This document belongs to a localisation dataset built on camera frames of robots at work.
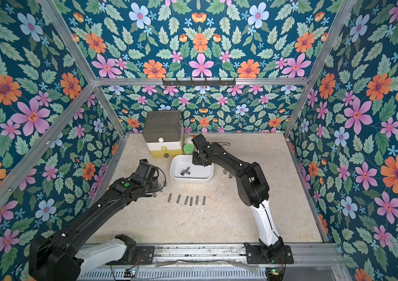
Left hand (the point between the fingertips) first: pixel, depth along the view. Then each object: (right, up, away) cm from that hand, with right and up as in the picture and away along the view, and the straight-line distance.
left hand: (156, 182), depth 82 cm
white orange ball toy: (+11, +22, +29) cm, 38 cm away
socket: (+13, -10, +9) cm, 19 cm away
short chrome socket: (+34, +3, +17) cm, 38 cm away
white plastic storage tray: (+19, +2, +16) cm, 25 cm away
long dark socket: (+9, -11, +7) cm, 16 cm away
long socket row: (+16, -11, +8) cm, 21 cm away
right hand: (+18, +10, +14) cm, 25 cm away
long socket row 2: (+22, -11, +8) cm, 26 cm away
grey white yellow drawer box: (0, +25, +11) cm, 27 cm away
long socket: (+4, -10, +9) cm, 14 cm away
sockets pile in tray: (+11, +3, +17) cm, 21 cm away
